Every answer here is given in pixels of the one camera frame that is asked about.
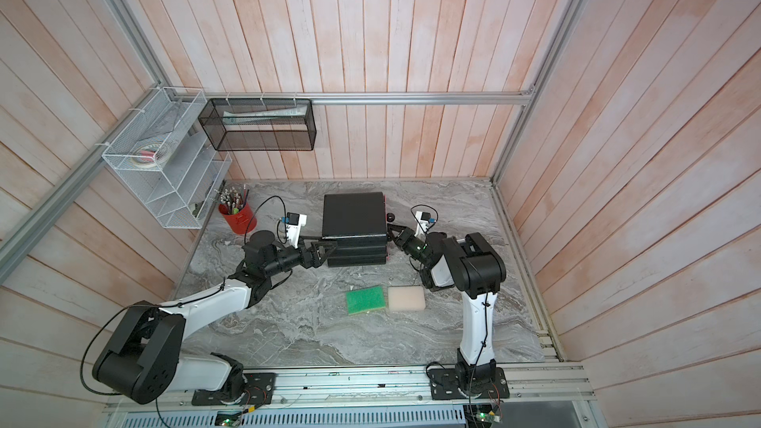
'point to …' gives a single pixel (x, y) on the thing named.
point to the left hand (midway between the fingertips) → (330, 246)
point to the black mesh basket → (260, 124)
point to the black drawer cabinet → (358, 223)
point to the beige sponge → (405, 297)
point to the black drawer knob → (390, 217)
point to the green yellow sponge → (365, 299)
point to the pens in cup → (234, 199)
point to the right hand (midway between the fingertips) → (386, 227)
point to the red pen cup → (244, 222)
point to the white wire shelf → (180, 192)
